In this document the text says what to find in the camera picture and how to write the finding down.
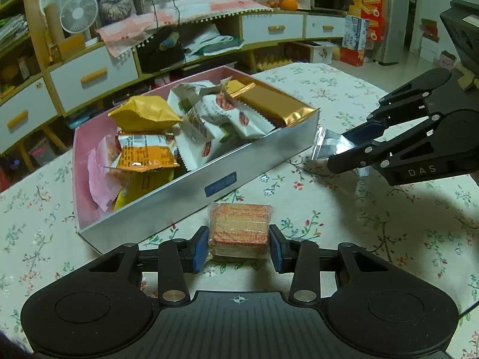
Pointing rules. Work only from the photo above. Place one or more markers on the red carton box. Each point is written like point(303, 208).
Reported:
point(351, 57)

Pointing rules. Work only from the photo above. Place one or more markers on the yellow printed snack packet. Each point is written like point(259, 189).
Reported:
point(134, 190)

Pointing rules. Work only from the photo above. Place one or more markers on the yellow egg tray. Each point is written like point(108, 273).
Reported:
point(273, 60)

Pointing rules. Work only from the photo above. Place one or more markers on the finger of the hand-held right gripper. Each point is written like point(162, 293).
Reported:
point(368, 131)
point(351, 160)

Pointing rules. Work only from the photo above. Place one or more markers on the pink runner cloth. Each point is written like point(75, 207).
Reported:
point(123, 31)

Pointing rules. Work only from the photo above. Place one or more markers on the blue white carton box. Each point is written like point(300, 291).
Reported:
point(355, 31)

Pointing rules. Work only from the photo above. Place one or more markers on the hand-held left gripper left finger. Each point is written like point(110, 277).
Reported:
point(198, 252)

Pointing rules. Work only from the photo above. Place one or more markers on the plain yellow snack packet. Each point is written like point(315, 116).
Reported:
point(144, 114)

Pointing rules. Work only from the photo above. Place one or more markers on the stack of orange cartons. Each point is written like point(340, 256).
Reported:
point(368, 7)

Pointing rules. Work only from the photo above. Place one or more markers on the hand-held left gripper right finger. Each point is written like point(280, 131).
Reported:
point(277, 252)

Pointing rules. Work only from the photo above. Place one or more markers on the silver foil snack packet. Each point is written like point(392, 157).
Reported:
point(329, 144)

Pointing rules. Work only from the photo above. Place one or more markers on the pile of papers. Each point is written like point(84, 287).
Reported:
point(213, 41)

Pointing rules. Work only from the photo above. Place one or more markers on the clear wafer packet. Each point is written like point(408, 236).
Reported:
point(239, 224)

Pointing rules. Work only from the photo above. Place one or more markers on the floral tablecloth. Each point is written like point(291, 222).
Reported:
point(336, 213)

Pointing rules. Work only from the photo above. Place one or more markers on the white cabinet drawer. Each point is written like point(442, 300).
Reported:
point(22, 114)
point(323, 26)
point(93, 74)
point(273, 28)

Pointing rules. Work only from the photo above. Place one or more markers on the gold foil snack packet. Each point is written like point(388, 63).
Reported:
point(273, 103)

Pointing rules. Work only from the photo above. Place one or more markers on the pink snack packet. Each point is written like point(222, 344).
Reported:
point(99, 183)

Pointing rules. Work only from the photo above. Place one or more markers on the wooden storage cabinet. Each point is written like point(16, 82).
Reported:
point(35, 26)

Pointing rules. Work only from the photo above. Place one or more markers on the grey refrigerator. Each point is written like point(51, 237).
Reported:
point(396, 15)

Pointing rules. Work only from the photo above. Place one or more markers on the black bag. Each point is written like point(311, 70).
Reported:
point(159, 54)

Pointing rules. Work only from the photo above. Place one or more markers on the brown cardboard box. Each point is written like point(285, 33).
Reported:
point(71, 46)

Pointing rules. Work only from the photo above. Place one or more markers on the white patterned box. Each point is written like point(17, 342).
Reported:
point(322, 51)

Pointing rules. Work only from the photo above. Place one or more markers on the white orange barcode packet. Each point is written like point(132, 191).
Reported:
point(146, 153)

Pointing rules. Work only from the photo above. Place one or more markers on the silver pink cardboard box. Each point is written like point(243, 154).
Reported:
point(168, 209)

